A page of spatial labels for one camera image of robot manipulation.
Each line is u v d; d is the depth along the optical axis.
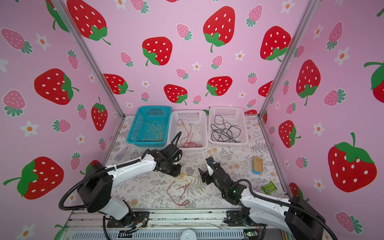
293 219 0.42
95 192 0.43
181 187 0.85
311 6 0.69
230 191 0.62
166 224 0.73
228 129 1.11
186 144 1.01
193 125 1.14
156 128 1.10
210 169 0.71
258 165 0.91
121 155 0.98
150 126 1.13
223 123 1.13
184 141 1.04
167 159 0.64
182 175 0.88
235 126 1.14
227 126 1.14
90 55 0.86
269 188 0.83
